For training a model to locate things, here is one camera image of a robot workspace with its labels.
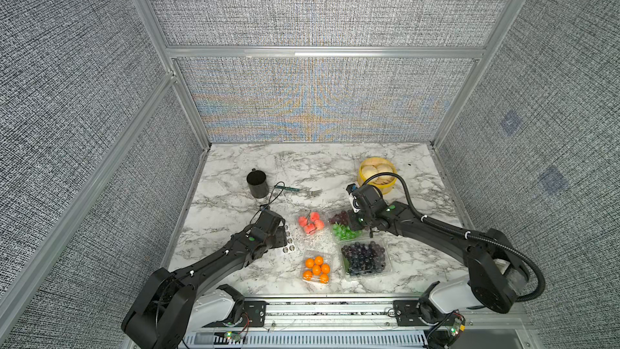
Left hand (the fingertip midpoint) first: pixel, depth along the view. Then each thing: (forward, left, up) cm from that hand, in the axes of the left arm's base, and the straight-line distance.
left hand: (282, 232), depth 87 cm
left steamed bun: (+23, -35, +5) cm, 42 cm away
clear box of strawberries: (+4, -11, 0) cm, 11 cm away
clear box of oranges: (-13, -12, 0) cm, 17 cm away
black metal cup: (+20, +10, +3) cm, 22 cm away
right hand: (+5, -24, +6) cm, 25 cm away
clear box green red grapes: (+1, -20, +2) cm, 20 cm away
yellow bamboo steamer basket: (+20, -42, 0) cm, 47 cm away
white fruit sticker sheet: (-4, -3, -3) cm, 5 cm away
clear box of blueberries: (-11, -28, +3) cm, 30 cm away
